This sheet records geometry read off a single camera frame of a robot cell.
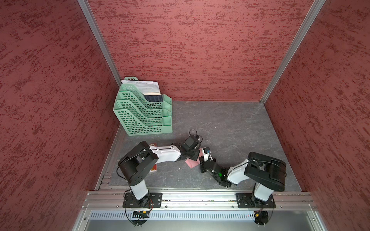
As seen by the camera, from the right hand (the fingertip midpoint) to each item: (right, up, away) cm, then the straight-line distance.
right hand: (200, 160), depth 91 cm
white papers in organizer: (-37, +49, +4) cm, 62 cm away
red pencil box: (-29, -3, -6) cm, 29 cm away
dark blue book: (-34, +42, +13) cm, 56 cm away
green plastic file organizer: (-42, +28, +7) cm, 51 cm away
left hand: (-4, +2, 0) cm, 4 cm away
